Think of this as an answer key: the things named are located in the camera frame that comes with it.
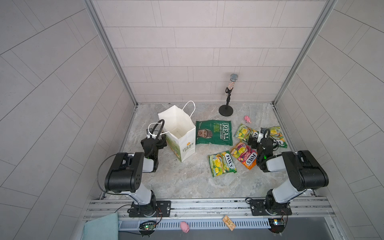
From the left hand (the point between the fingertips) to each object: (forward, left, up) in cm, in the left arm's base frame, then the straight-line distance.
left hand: (158, 132), depth 93 cm
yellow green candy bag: (-2, -77, -4) cm, 77 cm away
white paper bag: (+2, -13, +1) cm, 13 cm away
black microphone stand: (+23, -46, -5) cm, 52 cm away
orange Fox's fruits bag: (-14, -53, -3) cm, 55 cm away
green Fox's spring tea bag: (+2, -55, -3) cm, 55 cm away
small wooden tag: (-46, -40, -3) cm, 61 cm away
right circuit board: (-46, -62, -5) cm, 78 cm away
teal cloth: (-48, +16, -3) cm, 51 cm away
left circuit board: (-48, -3, -2) cm, 48 cm away
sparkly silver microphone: (+24, -46, +24) cm, 57 cm away
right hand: (0, -63, -1) cm, 63 cm away
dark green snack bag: (+3, -37, -5) cm, 37 cm away
